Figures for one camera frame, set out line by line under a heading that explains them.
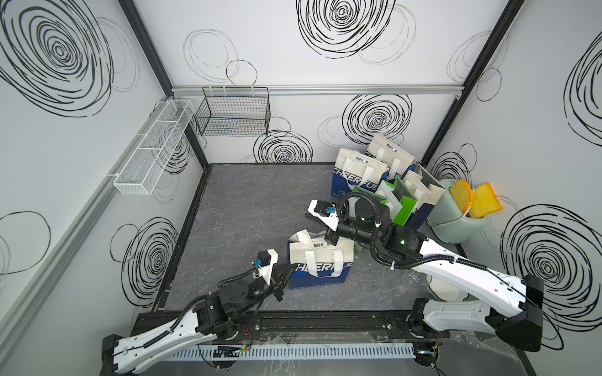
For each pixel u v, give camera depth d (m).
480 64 0.84
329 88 0.86
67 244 0.51
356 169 0.91
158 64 0.83
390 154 0.93
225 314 0.56
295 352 0.96
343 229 0.56
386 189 0.79
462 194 0.83
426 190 0.76
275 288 0.60
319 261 0.68
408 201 0.75
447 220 0.85
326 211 0.50
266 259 0.59
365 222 0.48
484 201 0.84
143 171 0.72
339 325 0.76
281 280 0.61
